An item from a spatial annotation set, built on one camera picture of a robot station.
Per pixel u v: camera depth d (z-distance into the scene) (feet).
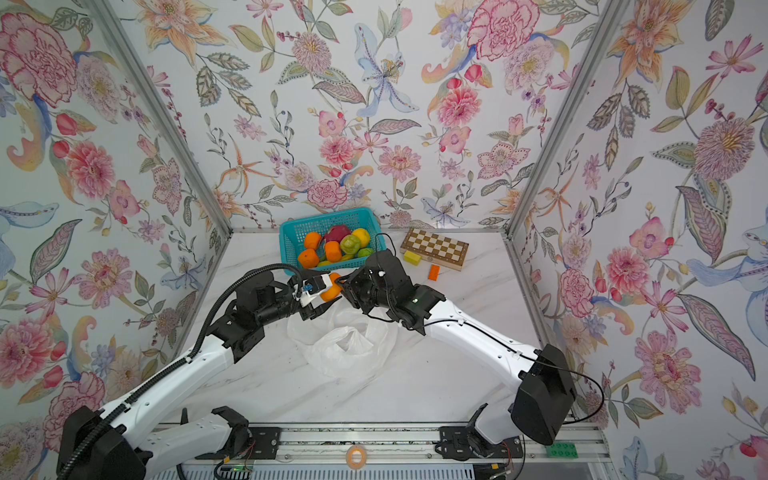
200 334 1.63
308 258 3.51
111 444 1.25
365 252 3.51
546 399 1.33
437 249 3.71
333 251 3.40
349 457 2.40
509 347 1.46
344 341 2.71
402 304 1.83
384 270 1.78
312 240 3.63
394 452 2.41
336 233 3.63
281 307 2.07
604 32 2.36
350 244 3.42
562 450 2.36
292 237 3.64
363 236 3.67
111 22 2.32
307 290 1.99
